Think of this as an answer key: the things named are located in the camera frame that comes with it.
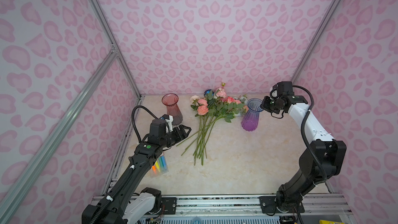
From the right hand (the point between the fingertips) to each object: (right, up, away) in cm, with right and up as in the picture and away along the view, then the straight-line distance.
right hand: (262, 104), depth 86 cm
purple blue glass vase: (-1, -10, +19) cm, 22 cm away
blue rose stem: (-29, +7, +24) cm, 38 cm away
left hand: (-41, -13, -9) cm, 43 cm away
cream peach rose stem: (-39, +4, +23) cm, 46 cm away
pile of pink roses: (-25, +1, +22) cm, 33 cm away
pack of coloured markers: (-57, -34, -1) cm, 66 cm away
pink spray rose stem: (-33, -4, +14) cm, 36 cm away
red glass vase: (-52, +2, +7) cm, 53 cm away
